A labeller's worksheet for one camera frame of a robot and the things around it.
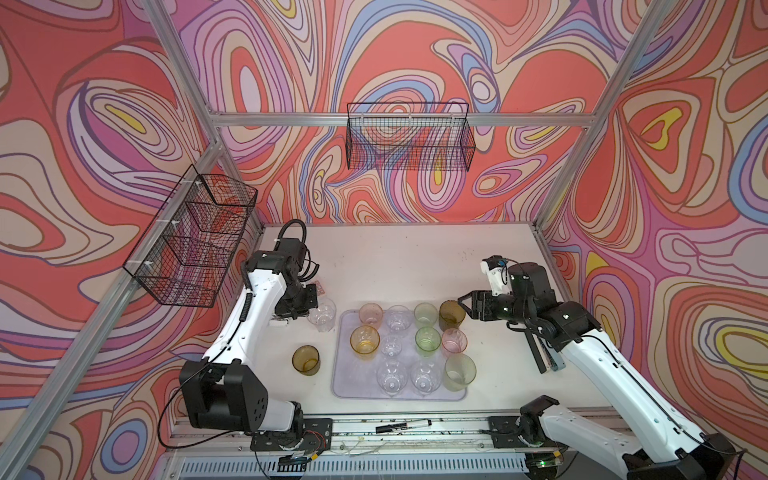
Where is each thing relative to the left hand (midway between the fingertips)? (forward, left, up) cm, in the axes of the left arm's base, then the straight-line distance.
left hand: (312, 309), depth 79 cm
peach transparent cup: (+4, -15, -12) cm, 20 cm away
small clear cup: (-5, -21, -13) cm, 26 cm away
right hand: (-2, -42, +4) cm, 42 cm away
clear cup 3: (+3, -24, -12) cm, 27 cm away
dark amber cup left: (-9, +3, -13) cm, 16 cm away
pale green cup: (+5, -32, -13) cm, 35 cm away
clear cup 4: (+2, -1, -8) cm, 8 cm away
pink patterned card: (+14, +2, -14) cm, 20 cm away
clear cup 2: (-13, -22, -15) cm, 30 cm away
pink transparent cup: (-4, -40, -13) cm, 42 cm away
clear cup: (-13, -31, -15) cm, 37 cm away
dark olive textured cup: (+4, -40, -12) cm, 42 cm away
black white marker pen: (-25, -24, -14) cm, 37 cm away
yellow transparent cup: (-3, -14, -14) cm, 20 cm away
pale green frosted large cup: (-12, -40, -14) cm, 44 cm away
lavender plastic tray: (-10, -18, -15) cm, 25 cm away
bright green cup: (-3, -32, -15) cm, 36 cm away
